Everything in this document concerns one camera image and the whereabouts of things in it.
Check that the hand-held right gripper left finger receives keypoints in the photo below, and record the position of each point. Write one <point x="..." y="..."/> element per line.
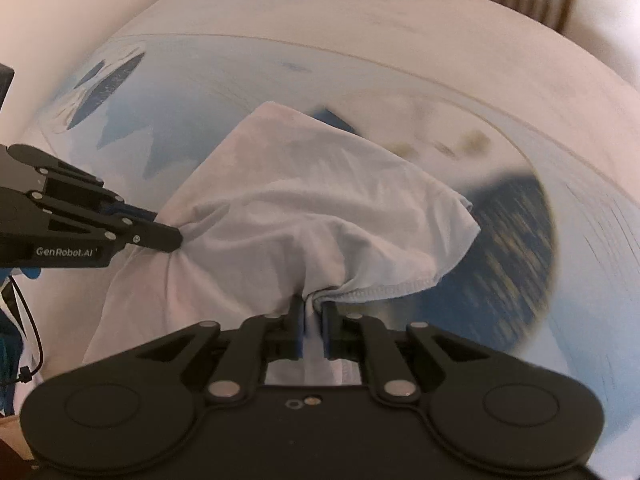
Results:
<point x="299" y="330"/>

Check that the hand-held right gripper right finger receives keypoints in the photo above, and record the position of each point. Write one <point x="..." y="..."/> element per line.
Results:
<point x="327" y="332"/>

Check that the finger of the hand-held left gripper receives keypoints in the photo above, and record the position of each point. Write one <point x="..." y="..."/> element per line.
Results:
<point x="155" y="237"/>
<point x="75" y="180"/>

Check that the pale pink garment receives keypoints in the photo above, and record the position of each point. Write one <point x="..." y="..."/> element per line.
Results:
<point x="310" y="195"/>

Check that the person's left forearm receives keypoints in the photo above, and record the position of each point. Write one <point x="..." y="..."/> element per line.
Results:
<point x="10" y="350"/>

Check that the white tablecloth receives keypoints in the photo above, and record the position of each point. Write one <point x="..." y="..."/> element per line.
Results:
<point x="350" y="5"/>

